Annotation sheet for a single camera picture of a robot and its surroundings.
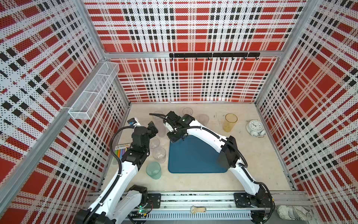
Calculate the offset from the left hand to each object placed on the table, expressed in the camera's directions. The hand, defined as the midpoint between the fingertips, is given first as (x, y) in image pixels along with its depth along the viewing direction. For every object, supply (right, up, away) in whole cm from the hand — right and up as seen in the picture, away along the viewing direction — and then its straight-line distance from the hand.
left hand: (150, 124), depth 79 cm
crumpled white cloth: (+74, -43, -12) cm, 86 cm away
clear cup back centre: (+22, +9, +25) cm, 34 cm away
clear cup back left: (+6, +7, -6) cm, 11 cm away
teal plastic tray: (+23, -22, +14) cm, 34 cm away
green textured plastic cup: (+1, -27, +3) cm, 27 cm away
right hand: (+13, -9, +7) cm, 17 cm away
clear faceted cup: (-1, -13, +13) cm, 18 cm away
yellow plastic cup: (+51, +2, +14) cm, 53 cm away
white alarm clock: (+71, -4, +21) cm, 75 cm away
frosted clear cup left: (+5, -2, +5) cm, 7 cm away
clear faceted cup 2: (+3, -20, +10) cm, 22 cm away
